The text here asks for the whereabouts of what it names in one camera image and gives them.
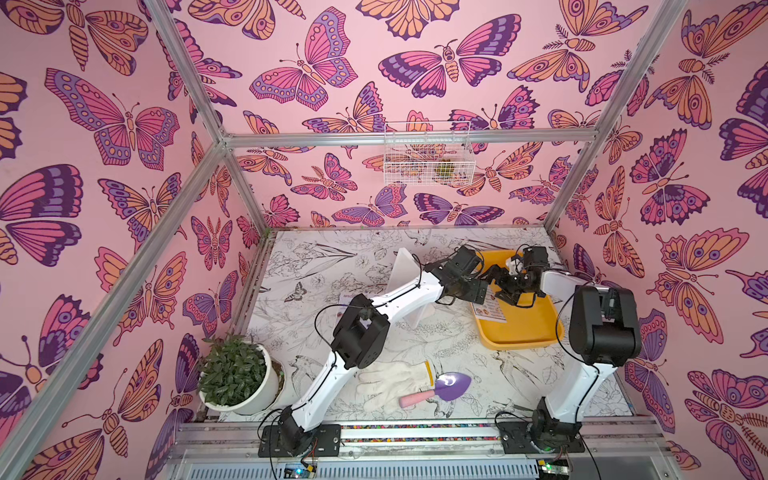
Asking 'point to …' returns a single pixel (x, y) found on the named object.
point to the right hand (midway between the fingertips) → (490, 283)
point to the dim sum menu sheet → (490, 308)
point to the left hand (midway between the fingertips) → (480, 291)
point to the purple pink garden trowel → (449, 386)
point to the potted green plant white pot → (237, 376)
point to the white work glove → (380, 387)
